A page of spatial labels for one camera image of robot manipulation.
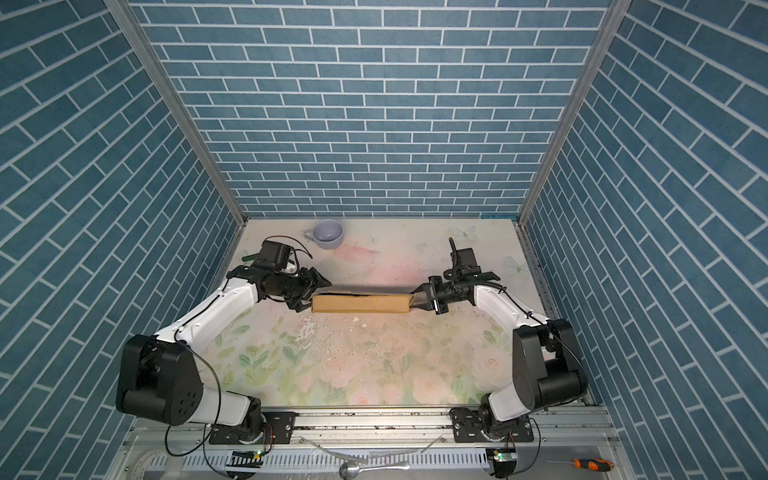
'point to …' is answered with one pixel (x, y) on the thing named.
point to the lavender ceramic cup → (327, 233)
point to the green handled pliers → (250, 257)
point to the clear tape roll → (139, 468)
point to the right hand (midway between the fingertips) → (404, 291)
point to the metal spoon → (351, 470)
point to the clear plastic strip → (365, 457)
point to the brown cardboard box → (360, 302)
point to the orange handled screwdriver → (593, 464)
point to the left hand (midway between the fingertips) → (329, 288)
